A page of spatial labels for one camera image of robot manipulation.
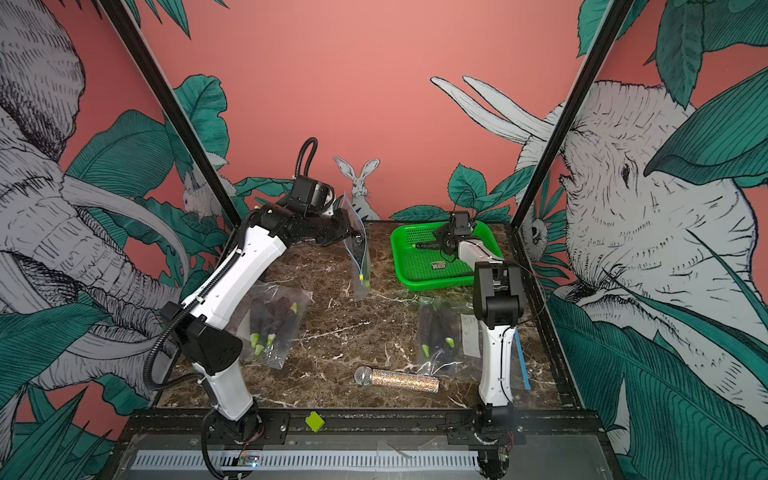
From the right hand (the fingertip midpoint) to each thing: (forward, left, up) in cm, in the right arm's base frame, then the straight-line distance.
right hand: (435, 226), depth 107 cm
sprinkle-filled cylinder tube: (-52, +15, -6) cm, 54 cm away
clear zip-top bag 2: (-45, -6, -10) cm, 46 cm away
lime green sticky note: (-62, +35, -8) cm, 71 cm away
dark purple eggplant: (-37, +5, -6) cm, 38 cm away
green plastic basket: (-12, +3, -10) cm, 16 cm away
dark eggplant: (-36, -2, -6) cm, 37 cm away
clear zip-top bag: (-28, +24, +20) cm, 42 cm away
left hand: (-22, +24, +23) cm, 39 cm away
